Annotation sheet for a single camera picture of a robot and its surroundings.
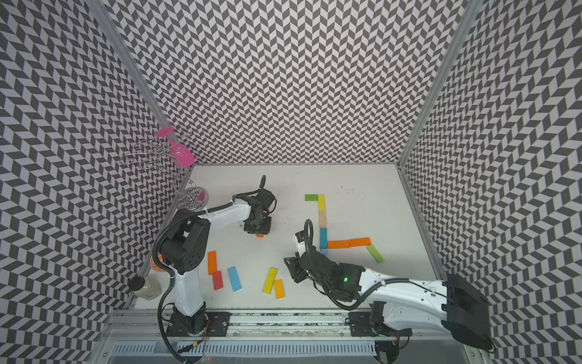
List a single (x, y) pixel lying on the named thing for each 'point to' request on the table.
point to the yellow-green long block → (270, 280)
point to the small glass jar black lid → (145, 288)
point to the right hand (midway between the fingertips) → (292, 261)
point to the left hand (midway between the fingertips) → (262, 232)
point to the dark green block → (311, 197)
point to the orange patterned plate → (154, 266)
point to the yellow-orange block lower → (279, 289)
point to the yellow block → (321, 202)
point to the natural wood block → (322, 218)
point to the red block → (217, 280)
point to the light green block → (375, 253)
